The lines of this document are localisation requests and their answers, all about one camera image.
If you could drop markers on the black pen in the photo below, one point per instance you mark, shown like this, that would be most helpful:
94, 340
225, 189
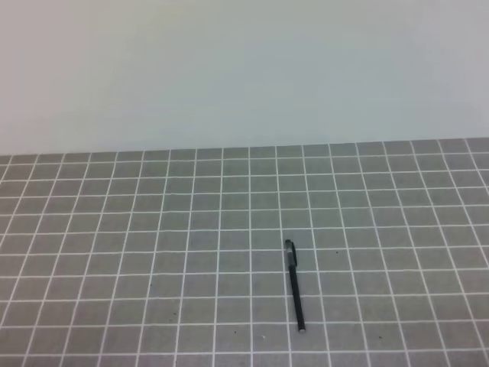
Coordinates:
295, 288

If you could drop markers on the clear pen cap black clip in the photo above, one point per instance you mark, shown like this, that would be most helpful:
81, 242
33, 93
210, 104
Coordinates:
291, 253

